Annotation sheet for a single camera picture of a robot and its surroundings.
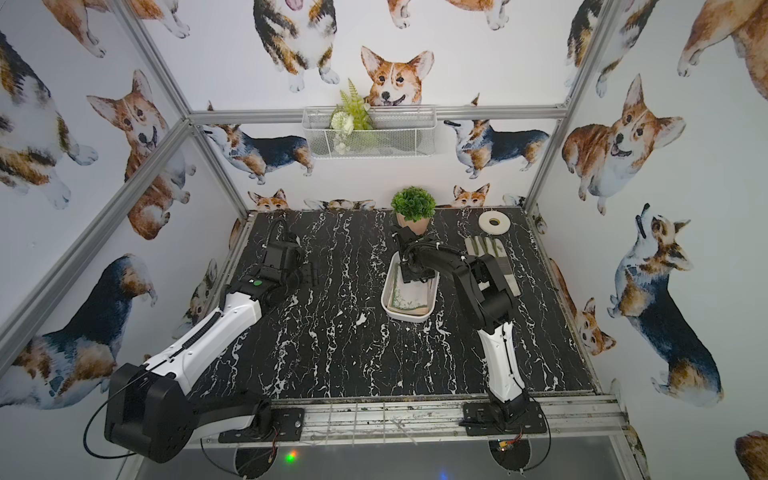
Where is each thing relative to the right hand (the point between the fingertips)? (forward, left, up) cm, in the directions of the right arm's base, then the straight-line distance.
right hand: (414, 273), depth 100 cm
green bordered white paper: (-8, +2, 0) cm, 9 cm away
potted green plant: (+17, 0, +14) cm, 22 cm away
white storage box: (0, +7, +2) cm, 7 cm away
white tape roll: (+22, -33, -4) cm, 40 cm away
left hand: (-6, +30, +16) cm, 34 cm away
